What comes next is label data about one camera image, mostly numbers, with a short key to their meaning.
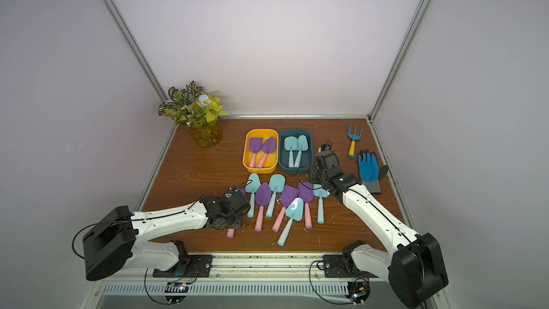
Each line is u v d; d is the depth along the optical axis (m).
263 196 0.90
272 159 1.02
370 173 0.96
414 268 0.38
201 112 0.97
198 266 0.73
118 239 0.42
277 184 0.93
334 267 0.72
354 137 1.11
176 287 0.72
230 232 0.79
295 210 0.85
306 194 0.90
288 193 0.90
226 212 0.64
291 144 1.07
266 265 0.75
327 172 0.61
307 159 1.01
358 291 0.70
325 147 0.74
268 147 1.07
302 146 1.07
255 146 1.06
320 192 0.92
